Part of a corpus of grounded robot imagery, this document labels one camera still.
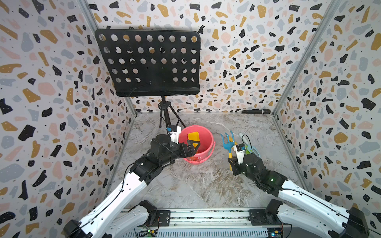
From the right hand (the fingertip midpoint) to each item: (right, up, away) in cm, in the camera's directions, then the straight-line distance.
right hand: (230, 159), depth 78 cm
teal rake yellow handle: (-1, +8, -1) cm, 8 cm away
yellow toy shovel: (-19, +11, +16) cm, 27 cm away
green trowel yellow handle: (+15, 0, +19) cm, 25 cm away
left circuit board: (-42, -33, -7) cm, 53 cm away
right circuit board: (+21, -34, -6) cm, 40 cm away
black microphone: (+39, +29, +44) cm, 66 cm away
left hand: (-18, +9, -10) cm, 22 cm away
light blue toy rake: (+20, +2, +21) cm, 29 cm away
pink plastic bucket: (-12, +5, +13) cm, 19 cm away
